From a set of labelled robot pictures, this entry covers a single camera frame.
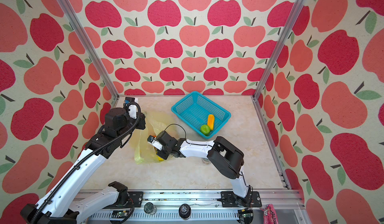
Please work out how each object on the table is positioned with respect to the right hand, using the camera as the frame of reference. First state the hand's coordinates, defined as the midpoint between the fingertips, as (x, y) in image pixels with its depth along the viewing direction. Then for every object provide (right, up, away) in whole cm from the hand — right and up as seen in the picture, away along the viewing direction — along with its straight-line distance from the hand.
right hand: (161, 147), depth 87 cm
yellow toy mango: (+32, +14, +14) cm, 37 cm away
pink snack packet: (+55, -28, -19) cm, 65 cm away
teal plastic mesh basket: (+21, +23, +27) cm, 41 cm away
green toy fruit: (+27, +10, +7) cm, 30 cm away
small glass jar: (0, -20, -24) cm, 31 cm away
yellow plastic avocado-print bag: (-7, -1, -5) cm, 9 cm away
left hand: (-3, +21, -16) cm, 26 cm away
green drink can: (+26, -4, -7) cm, 28 cm away
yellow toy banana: (+1, -4, -9) cm, 10 cm away
